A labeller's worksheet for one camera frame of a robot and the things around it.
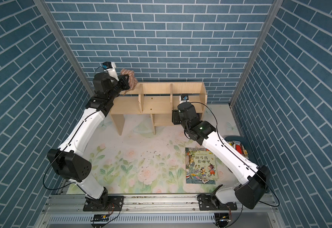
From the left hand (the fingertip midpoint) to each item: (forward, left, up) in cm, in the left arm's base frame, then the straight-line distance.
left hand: (132, 74), depth 74 cm
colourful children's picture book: (-32, -40, -43) cm, 67 cm away
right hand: (-14, -25, -12) cm, 31 cm away
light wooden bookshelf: (+1, -12, -19) cm, 22 cm away
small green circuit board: (-57, +15, -47) cm, 76 cm away
